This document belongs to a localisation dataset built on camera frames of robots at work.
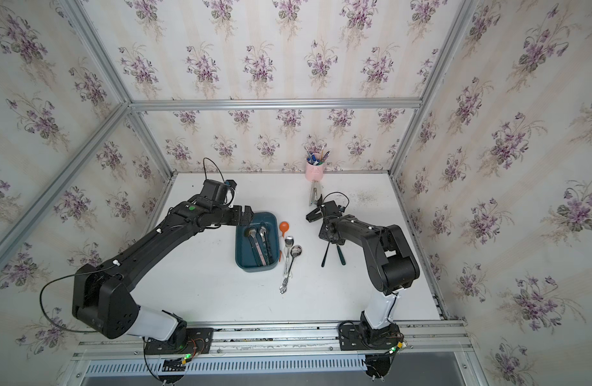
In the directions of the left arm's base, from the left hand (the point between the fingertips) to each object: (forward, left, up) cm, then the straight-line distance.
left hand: (247, 215), depth 83 cm
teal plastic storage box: (-9, +2, -17) cm, 19 cm away
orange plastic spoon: (+5, -12, -15) cm, 20 cm away
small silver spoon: (-2, -15, -16) cm, 22 cm away
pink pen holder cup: (+33, -26, -11) cm, 44 cm away
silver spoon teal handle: (+3, -4, -16) cm, 16 cm away
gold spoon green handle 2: (-8, -35, -16) cm, 39 cm away
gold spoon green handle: (-7, -29, -17) cm, 34 cm away
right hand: (+1, -33, -17) cm, 37 cm away
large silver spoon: (-6, -17, -17) cm, 25 cm away
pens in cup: (+35, -26, -6) cm, 44 cm away
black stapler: (+10, -25, -15) cm, 31 cm away
